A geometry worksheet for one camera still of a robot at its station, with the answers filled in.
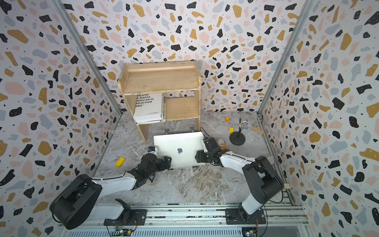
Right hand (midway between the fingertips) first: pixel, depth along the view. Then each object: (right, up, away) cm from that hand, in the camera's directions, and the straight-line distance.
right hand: (198, 157), depth 92 cm
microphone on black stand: (+27, +11, +12) cm, 31 cm away
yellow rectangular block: (-49, -3, +1) cm, 49 cm away
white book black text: (-28, +30, -6) cm, 41 cm away
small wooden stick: (+48, +15, +22) cm, 54 cm away
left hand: (-18, -1, -2) cm, 19 cm away
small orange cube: (+22, +25, +25) cm, 42 cm away
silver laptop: (-10, +6, -2) cm, 12 cm away
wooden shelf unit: (-11, +31, +4) cm, 33 cm away
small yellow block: (+24, +16, +18) cm, 34 cm away
